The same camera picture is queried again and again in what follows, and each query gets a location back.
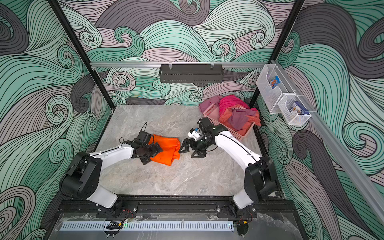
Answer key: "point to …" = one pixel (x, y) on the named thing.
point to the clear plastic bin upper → (270, 97)
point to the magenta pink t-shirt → (227, 101)
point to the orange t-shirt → (171, 147)
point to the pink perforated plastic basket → (213, 112)
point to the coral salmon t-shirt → (223, 118)
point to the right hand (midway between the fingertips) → (187, 154)
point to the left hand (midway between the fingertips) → (159, 153)
